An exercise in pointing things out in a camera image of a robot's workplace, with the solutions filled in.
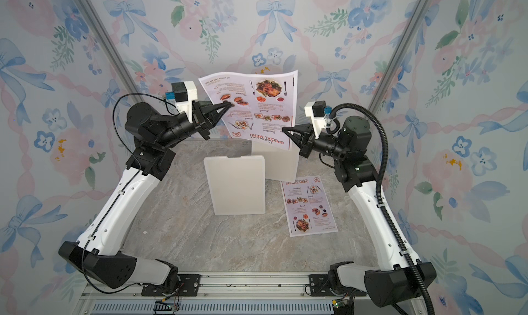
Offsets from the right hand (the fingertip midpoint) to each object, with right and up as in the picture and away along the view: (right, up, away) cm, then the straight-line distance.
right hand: (286, 128), depth 60 cm
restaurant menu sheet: (+13, -31, +34) cm, 48 cm away
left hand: (-15, +5, -8) cm, 18 cm away
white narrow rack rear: (+1, -11, +39) cm, 41 cm away
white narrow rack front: (-18, -19, +22) cm, 34 cm away
